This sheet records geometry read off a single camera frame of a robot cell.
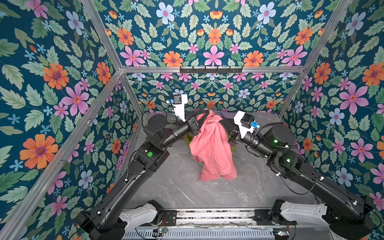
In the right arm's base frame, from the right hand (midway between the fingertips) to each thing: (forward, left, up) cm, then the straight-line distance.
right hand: (222, 114), depth 50 cm
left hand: (+1, +4, +1) cm, 4 cm away
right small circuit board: (-29, -30, -52) cm, 67 cm away
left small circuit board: (-28, +27, -51) cm, 64 cm away
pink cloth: (-4, +3, -16) cm, 17 cm away
